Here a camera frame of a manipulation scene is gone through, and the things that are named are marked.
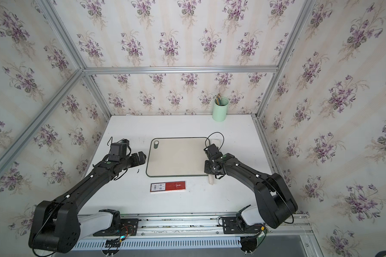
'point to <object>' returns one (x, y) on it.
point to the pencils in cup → (218, 100)
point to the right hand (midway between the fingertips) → (210, 169)
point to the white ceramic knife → (217, 141)
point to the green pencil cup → (220, 112)
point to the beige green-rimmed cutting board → (177, 157)
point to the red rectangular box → (169, 186)
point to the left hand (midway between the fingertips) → (140, 158)
